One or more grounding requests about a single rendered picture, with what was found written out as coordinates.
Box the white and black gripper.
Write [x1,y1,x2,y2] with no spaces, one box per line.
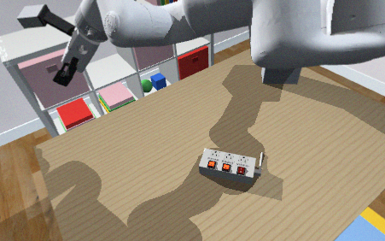
[53,16,108,86]

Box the white power strip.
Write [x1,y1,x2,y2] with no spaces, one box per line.
[199,149,264,185]

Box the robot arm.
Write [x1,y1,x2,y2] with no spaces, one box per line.
[16,0,385,69]

